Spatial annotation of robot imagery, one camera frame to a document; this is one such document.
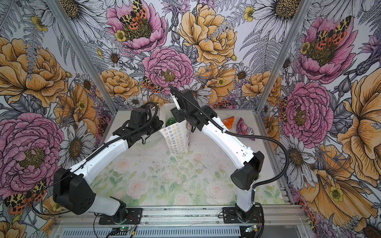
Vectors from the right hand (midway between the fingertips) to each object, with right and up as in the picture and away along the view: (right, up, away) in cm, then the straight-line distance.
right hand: (182, 111), depth 76 cm
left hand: (-11, -7, +7) cm, 15 cm away
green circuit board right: (+33, -56, -4) cm, 65 cm away
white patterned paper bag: (-3, -11, +8) cm, 14 cm away
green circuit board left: (-28, -56, -5) cm, 63 cm away
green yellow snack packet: (-10, -4, +23) cm, 25 cm away
